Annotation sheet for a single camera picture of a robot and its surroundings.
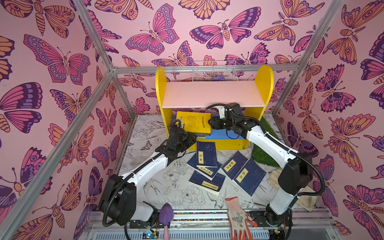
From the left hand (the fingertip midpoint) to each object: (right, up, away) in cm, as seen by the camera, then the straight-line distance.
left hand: (196, 136), depth 84 cm
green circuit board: (-23, -47, -12) cm, 54 cm away
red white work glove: (+21, -40, -11) cm, 47 cm away
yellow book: (+1, +8, +3) cm, 9 cm away
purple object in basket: (+14, +37, +11) cm, 41 cm away
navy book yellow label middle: (+23, -18, +6) cm, 30 cm away
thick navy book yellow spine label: (+7, -26, 0) cm, 27 cm away
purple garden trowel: (-15, -39, -10) cm, 43 cm away
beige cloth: (+58, -34, -6) cm, 68 cm away
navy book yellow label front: (+32, -23, +3) cm, 39 cm away
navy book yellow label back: (+6, -13, +11) cm, 18 cm away
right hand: (+9, +10, 0) cm, 14 cm away
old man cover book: (-15, +11, +8) cm, 20 cm away
